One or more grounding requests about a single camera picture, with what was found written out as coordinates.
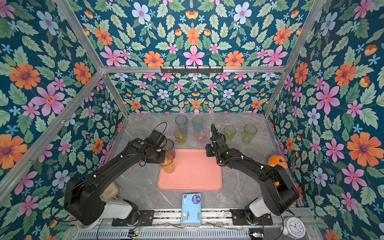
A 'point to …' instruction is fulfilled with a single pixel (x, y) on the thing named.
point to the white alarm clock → (294, 227)
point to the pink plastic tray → (194, 171)
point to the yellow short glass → (180, 135)
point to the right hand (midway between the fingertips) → (208, 146)
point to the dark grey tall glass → (170, 148)
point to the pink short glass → (200, 135)
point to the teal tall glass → (197, 121)
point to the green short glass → (229, 132)
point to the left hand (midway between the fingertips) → (164, 156)
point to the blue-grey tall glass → (181, 121)
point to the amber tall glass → (168, 165)
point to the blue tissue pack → (191, 209)
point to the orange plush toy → (275, 160)
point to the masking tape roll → (84, 227)
